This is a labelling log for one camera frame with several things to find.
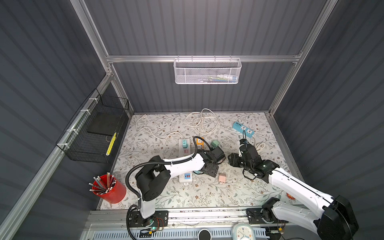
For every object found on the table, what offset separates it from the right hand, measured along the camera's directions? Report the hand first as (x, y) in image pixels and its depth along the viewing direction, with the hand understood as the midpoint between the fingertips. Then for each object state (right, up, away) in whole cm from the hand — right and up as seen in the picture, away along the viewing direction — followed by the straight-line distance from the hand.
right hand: (233, 157), depth 83 cm
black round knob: (-17, -31, -17) cm, 39 cm away
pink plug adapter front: (-6, -13, +2) cm, 14 cm away
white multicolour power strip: (-29, +2, +13) cm, 32 cm away
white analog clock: (+1, -32, -15) cm, 35 cm away
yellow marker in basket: (-61, +7, -14) cm, 63 cm away
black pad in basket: (-69, +19, -5) cm, 72 cm away
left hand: (-12, -9, +1) cm, 15 cm away
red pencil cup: (-67, -14, -8) cm, 68 cm away
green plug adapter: (-8, +6, +16) cm, 19 cm away
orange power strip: (-19, +8, -4) cm, 21 cm away
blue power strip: (+11, +16, +25) cm, 32 cm away
